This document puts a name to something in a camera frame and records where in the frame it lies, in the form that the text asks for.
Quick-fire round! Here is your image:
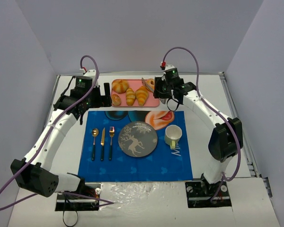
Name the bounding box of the large striped croissant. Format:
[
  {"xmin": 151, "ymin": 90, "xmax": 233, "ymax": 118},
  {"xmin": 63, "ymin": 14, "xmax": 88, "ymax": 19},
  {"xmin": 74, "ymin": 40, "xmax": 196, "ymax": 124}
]
[{"xmin": 135, "ymin": 86, "xmax": 149, "ymax": 106}]

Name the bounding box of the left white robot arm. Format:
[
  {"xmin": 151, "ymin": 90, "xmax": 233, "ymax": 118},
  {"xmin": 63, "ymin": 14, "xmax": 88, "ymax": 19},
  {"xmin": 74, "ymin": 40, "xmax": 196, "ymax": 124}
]
[{"xmin": 10, "ymin": 70, "xmax": 112, "ymax": 197}]

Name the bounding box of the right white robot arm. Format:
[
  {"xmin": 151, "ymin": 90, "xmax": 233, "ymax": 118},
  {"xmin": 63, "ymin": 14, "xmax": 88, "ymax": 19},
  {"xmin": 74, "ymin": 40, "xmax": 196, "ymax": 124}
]
[{"xmin": 142, "ymin": 65, "xmax": 243, "ymax": 186}]

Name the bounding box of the round donut bread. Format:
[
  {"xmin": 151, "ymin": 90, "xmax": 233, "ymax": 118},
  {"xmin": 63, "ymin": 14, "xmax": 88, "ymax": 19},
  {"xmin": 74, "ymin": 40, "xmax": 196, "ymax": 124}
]
[{"xmin": 146, "ymin": 79, "xmax": 154, "ymax": 92}]

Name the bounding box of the pumpkin shaped bread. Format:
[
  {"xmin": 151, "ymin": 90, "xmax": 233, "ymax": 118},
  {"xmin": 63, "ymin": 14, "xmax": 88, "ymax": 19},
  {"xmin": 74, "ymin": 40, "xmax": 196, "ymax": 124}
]
[{"xmin": 112, "ymin": 79, "xmax": 129, "ymax": 94}]

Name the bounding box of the small round bun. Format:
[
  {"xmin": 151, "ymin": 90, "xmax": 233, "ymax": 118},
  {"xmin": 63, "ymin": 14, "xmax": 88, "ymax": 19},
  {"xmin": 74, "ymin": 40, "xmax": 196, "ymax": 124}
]
[{"xmin": 111, "ymin": 94, "xmax": 122, "ymax": 106}]

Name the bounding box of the small striped croissant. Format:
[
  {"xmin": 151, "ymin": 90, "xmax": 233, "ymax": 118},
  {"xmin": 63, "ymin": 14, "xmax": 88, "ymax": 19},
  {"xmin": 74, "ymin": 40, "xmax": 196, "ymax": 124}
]
[{"xmin": 125, "ymin": 87, "xmax": 136, "ymax": 106}]

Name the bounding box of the pink plastic tray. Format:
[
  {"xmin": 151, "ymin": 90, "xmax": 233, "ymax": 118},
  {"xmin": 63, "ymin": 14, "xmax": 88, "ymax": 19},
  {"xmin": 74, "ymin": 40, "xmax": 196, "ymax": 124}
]
[{"xmin": 111, "ymin": 79, "xmax": 160, "ymax": 107}]

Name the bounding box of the pale green mug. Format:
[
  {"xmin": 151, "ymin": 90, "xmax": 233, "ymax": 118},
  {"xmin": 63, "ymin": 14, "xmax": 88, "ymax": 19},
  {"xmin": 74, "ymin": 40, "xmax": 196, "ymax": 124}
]
[{"xmin": 164, "ymin": 125, "xmax": 182, "ymax": 149}]

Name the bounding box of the grey reindeer plate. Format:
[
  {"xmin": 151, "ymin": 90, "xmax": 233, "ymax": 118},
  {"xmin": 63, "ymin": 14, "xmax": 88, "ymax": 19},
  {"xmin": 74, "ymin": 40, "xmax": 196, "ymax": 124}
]
[{"xmin": 118, "ymin": 121, "xmax": 158, "ymax": 158}]

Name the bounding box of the blue printed placemat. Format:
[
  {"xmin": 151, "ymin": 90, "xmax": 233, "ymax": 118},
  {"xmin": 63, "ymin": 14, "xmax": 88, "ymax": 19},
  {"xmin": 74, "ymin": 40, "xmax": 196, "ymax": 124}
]
[{"xmin": 78, "ymin": 111, "xmax": 193, "ymax": 182}]

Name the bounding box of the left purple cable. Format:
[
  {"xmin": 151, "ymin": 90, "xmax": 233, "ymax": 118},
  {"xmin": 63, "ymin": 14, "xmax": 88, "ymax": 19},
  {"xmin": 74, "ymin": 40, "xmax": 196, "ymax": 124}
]
[{"xmin": 0, "ymin": 55, "xmax": 115, "ymax": 211}]

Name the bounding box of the purple cable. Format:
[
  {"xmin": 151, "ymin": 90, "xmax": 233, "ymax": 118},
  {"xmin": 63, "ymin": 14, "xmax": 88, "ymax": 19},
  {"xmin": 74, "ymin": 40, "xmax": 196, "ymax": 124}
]
[
  {"xmin": 162, "ymin": 47, "xmax": 241, "ymax": 204},
  {"xmin": 0, "ymin": 55, "xmax": 115, "ymax": 211}
]

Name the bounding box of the gold spoon dark handle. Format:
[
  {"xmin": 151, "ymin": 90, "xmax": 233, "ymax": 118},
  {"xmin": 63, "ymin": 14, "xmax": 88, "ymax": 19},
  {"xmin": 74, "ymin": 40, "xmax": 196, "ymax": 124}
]
[{"xmin": 91, "ymin": 128, "xmax": 99, "ymax": 161}]

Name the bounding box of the gold fork dark handle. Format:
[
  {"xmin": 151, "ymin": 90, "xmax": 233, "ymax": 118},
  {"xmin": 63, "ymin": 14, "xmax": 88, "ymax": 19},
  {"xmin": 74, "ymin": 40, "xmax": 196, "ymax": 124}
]
[{"xmin": 108, "ymin": 126, "xmax": 115, "ymax": 161}]

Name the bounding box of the gold knife dark handle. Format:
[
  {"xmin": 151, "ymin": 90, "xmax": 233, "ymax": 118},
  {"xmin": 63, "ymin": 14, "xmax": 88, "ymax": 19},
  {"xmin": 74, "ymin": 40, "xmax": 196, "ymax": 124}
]
[{"xmin": 100, "ymin": 128, "xmax": 106, "ymax": 161}]

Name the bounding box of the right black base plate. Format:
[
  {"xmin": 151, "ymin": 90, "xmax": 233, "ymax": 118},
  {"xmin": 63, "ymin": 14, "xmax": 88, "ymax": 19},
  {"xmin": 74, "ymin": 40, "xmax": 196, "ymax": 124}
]
[{"xmin": 185, "ymin": 180, "xmax": 232, "ymax": 208}]

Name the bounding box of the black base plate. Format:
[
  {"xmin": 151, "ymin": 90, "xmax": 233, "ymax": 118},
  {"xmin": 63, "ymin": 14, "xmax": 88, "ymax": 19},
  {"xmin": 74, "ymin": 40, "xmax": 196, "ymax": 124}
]
[
  {"xmin": 55, "ymin": 183, "xmax": 101, "ymax": 211},
  {"xmin": 185, "ymin": 180, "xmax": 232, "ymax": 208}
]

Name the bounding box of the metal table edge rail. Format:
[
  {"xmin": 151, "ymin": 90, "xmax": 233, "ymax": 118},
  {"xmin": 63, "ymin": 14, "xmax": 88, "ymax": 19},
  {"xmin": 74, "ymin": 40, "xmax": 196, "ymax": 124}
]
[{"xmin": 219, "ymin": 72, "xmax": 274, "ymax": 198}]

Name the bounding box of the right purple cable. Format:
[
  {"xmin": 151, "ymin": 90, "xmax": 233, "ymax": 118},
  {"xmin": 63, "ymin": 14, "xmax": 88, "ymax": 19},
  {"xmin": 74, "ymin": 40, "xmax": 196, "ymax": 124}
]
[{"xmin": 162, "ymin": 47, "xmax": 241, "ymax": 204}]

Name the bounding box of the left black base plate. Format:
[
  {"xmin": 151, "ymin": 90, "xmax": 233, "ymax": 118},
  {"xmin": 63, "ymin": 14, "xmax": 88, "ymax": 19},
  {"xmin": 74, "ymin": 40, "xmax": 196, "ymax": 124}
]
[{"xmin": 55, "ymin": 183, "xmax": 101, "ymax": 211}]

